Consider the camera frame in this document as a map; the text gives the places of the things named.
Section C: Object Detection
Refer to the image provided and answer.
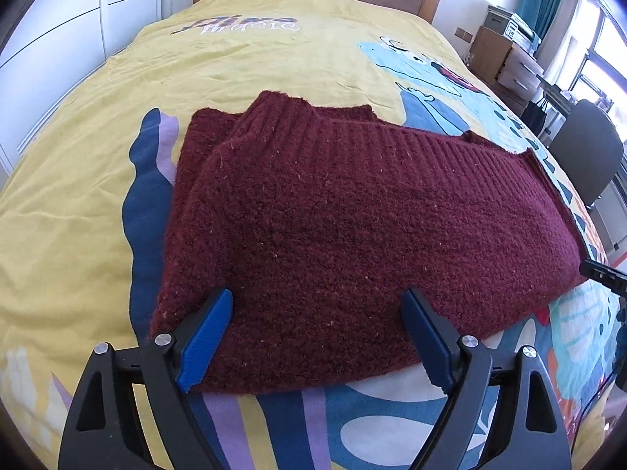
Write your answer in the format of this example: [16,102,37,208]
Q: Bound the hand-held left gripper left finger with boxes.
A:
[59,288,234,470]

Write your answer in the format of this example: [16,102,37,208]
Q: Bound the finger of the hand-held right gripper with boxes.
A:
[578,258,627,298]

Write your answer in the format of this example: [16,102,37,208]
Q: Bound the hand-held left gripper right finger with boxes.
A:
[400,288,573,470]

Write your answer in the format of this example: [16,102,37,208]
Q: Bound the maroon knit sweater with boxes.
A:
[149,90,589,397]

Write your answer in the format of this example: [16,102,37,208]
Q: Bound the grey office chair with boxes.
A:
[549,99,626,207]

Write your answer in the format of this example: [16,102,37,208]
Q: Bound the black bag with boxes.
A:
[522,100,550,133]

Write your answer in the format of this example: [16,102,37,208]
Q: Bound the grey desk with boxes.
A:
[539,77,615,121]

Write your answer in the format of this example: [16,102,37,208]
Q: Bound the bed with yellow cartoon cover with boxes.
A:
[0,0,619,470]

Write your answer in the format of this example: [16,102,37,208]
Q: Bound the wooden drawer cabinet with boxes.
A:
[470,26,545,105]

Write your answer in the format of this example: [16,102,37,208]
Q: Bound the white printer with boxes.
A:
[482,5,536,44]

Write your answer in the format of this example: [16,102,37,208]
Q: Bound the white wardrobe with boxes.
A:
[0,0,163,172]

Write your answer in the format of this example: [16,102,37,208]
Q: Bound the black cable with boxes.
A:
[573,372,619,456]

